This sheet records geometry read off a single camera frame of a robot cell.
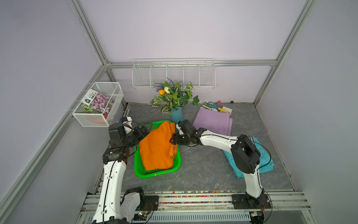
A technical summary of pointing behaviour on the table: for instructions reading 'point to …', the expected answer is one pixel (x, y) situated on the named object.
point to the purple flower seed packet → (99, 102)
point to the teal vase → (177, 115)
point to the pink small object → (219, 102)
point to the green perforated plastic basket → (143, 173)
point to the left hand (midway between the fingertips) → (149, 128)
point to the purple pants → (216, 122)
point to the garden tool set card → (213, 106)
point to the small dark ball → (231, 101)
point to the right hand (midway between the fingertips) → (172, 140)
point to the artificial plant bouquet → (172, 96)
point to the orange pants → (157, 151)
